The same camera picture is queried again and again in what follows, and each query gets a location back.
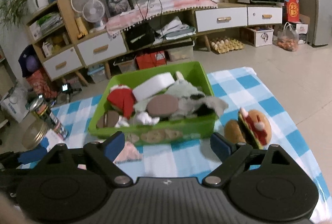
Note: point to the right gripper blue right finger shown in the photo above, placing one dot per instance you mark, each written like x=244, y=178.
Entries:
x=220, y=146

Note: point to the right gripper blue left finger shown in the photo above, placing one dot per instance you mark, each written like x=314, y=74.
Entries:
x=113, y=146

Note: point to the red santa plush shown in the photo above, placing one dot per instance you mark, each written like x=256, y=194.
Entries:
x=122, y=99

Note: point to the grey green towel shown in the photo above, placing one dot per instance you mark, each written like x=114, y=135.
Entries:
x=191, y=101

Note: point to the white foam block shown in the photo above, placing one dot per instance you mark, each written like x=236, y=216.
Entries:
x=153, y=86

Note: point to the pink fluffy slipper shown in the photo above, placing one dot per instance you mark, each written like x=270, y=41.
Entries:
x=162, y=105

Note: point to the hamburger plush toy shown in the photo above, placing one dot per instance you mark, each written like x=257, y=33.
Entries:
x=251, y=127

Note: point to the blue white checkered cloth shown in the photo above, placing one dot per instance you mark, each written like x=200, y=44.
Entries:
x=252, y=185

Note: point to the blue white milk carton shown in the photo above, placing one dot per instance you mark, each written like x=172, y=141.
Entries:
x=50, y=139

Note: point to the green plastic biscuit bin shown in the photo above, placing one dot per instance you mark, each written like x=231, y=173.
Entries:
x=166, y=130

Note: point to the glass jar gold lid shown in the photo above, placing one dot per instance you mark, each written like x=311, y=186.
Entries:
x=34, y=134

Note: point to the yellow black tin can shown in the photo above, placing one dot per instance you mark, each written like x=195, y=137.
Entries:
x=40, y=108

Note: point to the red box under cabinet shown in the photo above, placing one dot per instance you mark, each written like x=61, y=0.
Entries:
x=151, y=60

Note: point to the egg tray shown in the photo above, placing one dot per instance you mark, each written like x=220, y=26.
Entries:
x=224, y=45

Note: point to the wooden white tv cabinet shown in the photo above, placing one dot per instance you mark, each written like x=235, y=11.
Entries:
x=99, y=47

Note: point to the white cartoon storage box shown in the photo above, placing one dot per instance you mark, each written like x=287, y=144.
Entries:
x=257, y=36

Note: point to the pink table runner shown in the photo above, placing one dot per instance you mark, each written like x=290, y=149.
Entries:
x=128, y=19

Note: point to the plastic bag with oranges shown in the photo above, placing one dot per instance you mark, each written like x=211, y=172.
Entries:
x=288, y=38

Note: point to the white desk fan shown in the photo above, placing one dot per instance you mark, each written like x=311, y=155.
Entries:
x=94, y=12

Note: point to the red gift box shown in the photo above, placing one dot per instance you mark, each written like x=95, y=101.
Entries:
x=291, y=11

